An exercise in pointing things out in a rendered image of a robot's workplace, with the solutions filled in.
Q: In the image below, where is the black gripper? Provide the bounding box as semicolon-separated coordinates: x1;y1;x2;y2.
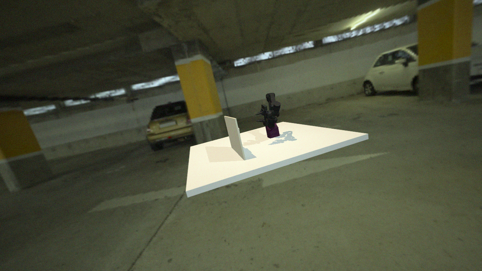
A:
255;104;274;126

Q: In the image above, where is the pale beige wall panel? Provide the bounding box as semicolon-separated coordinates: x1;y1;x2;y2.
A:
224;116;246;160

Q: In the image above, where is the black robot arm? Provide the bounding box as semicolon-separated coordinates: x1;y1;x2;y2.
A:
266;93;281;128

